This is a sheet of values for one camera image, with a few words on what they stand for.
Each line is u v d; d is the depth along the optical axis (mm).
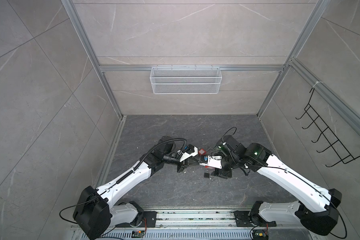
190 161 639
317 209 386
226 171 595
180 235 699
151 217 731
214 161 582
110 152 1030
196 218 747
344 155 581
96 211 389
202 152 980
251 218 646
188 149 582
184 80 1007
